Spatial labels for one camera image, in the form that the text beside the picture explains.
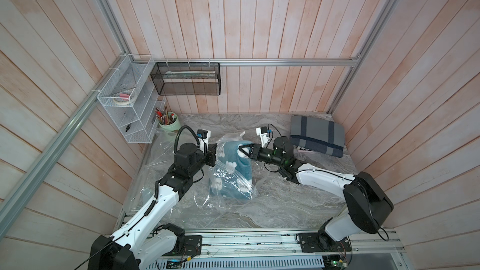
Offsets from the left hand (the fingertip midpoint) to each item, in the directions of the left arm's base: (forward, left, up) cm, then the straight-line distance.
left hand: (216, 147), depth 79 cm
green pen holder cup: (+21, +27, -8) cm, 35 cm away
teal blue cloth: (-12, -7, -3) cm, 15 cm away
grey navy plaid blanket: (+16, -55, -12) cm, 59 cm away
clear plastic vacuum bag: (-15, -28, -22) cm, 38 cm away
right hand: (-1, -10, 0) cm, 10 cm away
